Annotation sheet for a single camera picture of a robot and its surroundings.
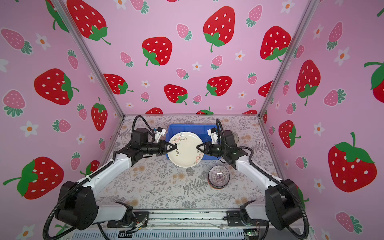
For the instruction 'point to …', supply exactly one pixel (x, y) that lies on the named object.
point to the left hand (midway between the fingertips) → (176, 147)
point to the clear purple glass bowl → (218, 176)
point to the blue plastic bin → (201, 130)
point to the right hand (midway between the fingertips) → (196, 147)
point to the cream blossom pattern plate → (186, 155)
